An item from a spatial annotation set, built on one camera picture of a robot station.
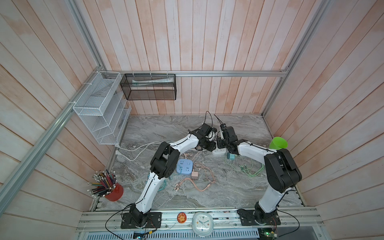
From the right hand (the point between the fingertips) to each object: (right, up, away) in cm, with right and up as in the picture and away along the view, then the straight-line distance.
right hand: (221, 138), depth 98 cm
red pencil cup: (-63, -22, -25) cm, 71 cm away
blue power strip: (-24, -16, -9) cm, 30 cm away
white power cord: (-68, -9, -1) cm, 69 cm away
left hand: (-6, -7, 0) cm, 9 cm away
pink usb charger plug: (-18, -21, -10) cm, 29 cm away
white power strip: (-2, -9, -3) cm, 9 cm away
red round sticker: (-25, -39, -23) cm, 52 cm away
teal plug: (+6, -11, -3) cm, 13 cm away
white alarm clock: (-15, -39, -28) cm, 50 cm away
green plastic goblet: (+31, -2, -13) cm, 33 cm away
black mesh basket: (-50, +37, +6) cm, 62 cm away
